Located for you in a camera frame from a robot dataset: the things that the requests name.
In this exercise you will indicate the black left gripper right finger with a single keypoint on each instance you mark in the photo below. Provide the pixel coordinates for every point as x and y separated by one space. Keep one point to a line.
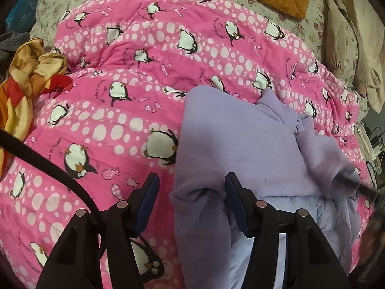
309 260

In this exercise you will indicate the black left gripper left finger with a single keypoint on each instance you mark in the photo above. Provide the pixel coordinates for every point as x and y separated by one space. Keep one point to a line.
74 262

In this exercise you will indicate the lavender fleece jacket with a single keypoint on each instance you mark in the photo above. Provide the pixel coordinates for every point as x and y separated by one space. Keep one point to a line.
275 152

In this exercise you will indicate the white power strip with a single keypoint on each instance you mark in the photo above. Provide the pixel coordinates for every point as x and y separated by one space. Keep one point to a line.
373 145

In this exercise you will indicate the orange yellow patterned cloth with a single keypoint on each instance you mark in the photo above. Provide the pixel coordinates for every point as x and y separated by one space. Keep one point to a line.
32 72

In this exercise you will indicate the pink penguin quilt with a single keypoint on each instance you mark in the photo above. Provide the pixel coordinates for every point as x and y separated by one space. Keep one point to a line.
132 63

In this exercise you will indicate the beige crumpled blanket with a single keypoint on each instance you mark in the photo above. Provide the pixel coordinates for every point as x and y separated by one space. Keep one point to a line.
354 49

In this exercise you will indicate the dark grey cloth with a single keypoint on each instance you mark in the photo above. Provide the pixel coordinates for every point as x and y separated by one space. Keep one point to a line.
10 42

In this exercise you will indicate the blue plastic bag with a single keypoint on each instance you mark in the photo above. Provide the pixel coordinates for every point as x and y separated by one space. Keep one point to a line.
22 17

